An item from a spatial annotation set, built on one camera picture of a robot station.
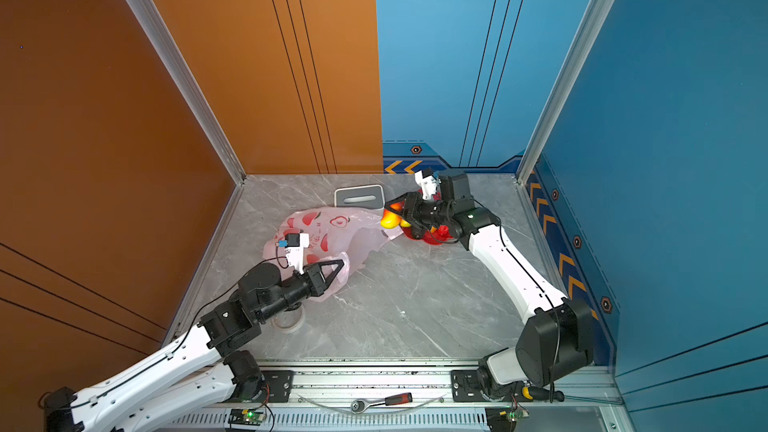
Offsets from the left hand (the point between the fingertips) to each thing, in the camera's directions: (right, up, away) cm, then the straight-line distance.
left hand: (345, 262), depth 68 cm
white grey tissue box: (+2, +16, +40) cm, 43 cm away
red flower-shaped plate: (+27, +2, +34) cm, 44 cm away
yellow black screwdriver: (+47, -32, +2) cm, 56 cm away
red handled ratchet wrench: (+3, -33, 0) cm, 33 cm away
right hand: (+10, +12, +7) cm, 17 cm away
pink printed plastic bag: (-6, +4, +18) cm, 20 cm away
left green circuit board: (-24, -38, +2) cm, 45 cm away
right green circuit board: (+37, -38, +2) cm, 53 cm away
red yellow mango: (+10, +10, +4) cm, 15 cm away
